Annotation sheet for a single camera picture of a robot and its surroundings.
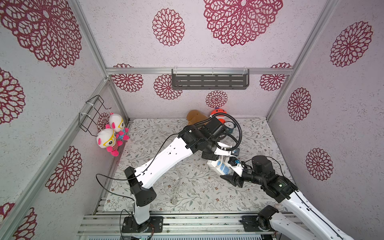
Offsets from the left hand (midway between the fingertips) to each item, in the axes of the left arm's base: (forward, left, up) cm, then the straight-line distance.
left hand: (214, 149), depth 70 cm
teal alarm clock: (+35, -17, -24) cm, 45 cm away
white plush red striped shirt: (+12, +59, -8) cm, 61 cm away
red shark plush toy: (+41, -11, -21) cm, 47 cm away
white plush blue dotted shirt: (+26, +58, -11) cm, 64 cm away
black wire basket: (+15, +63, +6) cm, 65 cm away
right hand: (-7, -5, -7) cm, 11 cm away
